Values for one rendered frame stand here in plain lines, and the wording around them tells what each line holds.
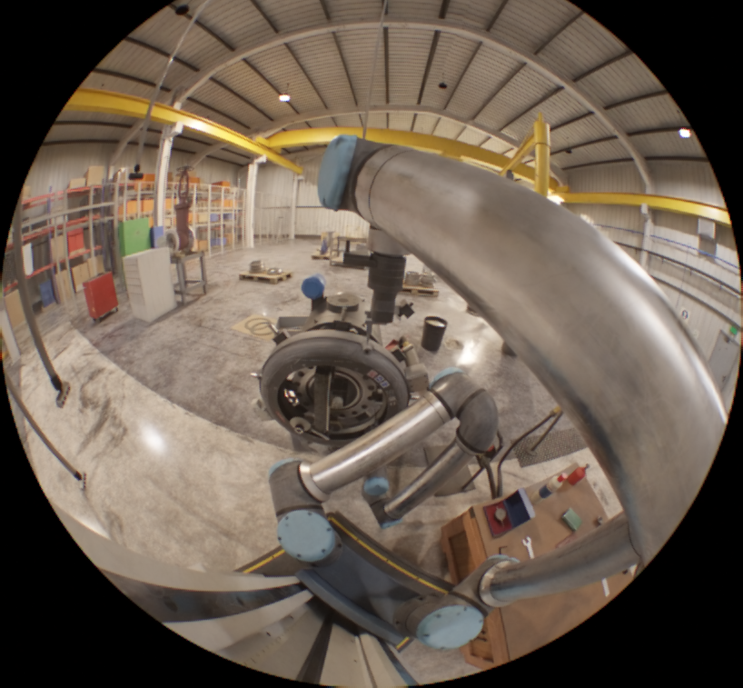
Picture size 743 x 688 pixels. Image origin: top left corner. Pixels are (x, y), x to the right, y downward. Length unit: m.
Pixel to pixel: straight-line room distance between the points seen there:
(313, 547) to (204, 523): 1.07
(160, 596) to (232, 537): 1.37
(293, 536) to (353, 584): 0.34
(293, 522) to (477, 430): 0.53
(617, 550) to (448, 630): 0.43
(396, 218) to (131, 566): 0.29
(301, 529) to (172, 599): 0.51
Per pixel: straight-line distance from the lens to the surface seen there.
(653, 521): 0.16
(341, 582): 0.92
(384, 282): 0.42
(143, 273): 4.29
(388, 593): 0.93
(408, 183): 0.15
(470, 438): 0.61
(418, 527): 1.50
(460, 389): 0.63
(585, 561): 0.47
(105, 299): 5.77
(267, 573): 1.14
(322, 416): 1.10
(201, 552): 1.63
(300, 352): 0.90
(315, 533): 0.66
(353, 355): 0.87
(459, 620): 0.72
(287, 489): 0.72
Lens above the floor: 1.41
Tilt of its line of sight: 24 degrees down
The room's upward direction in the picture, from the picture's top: 6 degrees clockwise
